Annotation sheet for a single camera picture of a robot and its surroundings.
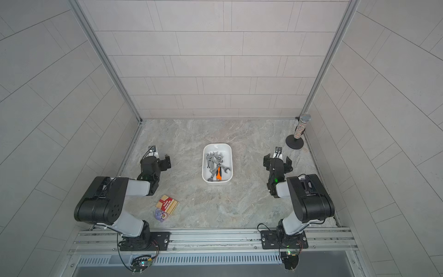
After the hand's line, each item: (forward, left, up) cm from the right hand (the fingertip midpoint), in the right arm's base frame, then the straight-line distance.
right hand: (278, 153), depth 94 cm
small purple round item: (-28, +59, -1) cm, 65 cm away
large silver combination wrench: (+1, +32, -3) cm, 32 cm away
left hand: (+4, +64, +1) cm, 65 cm away
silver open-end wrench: (-6, +36, -3) cm, 37 cm away
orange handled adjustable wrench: (-8, +33, -4) cm, 34 cm away
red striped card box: (-23, +57, -2) cm, 62 cm away
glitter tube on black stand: (+11, -14, -4) cm, 18 cm away
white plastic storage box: (-2, +34, -2) cm, 34 cm away
